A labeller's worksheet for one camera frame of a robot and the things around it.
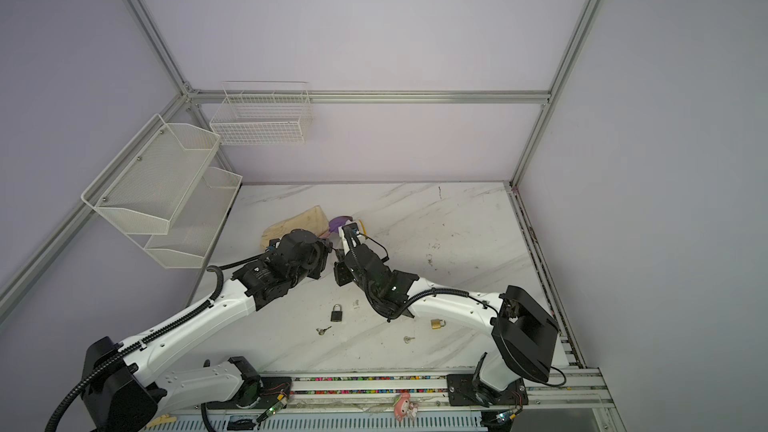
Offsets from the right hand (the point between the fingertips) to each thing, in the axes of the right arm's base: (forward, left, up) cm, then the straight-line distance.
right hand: (332, 253), depth 76 cm
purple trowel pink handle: (+23, +6, -18) cm, 30 cm away
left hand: (+3, 0, 0) cm, 3 cm away
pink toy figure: (-31, -19, -18) cm, 41 cm away
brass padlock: (-11, -28, -21) cm, 37 cm away
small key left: (-13, +5, -21) cm, 25 cm away
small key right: (-15, -19, -21) cm, 32 cm away
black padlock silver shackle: (-8, -4, +4) cm, 10 cm away
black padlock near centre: (-9, +1, -20) cm, 22 cm away
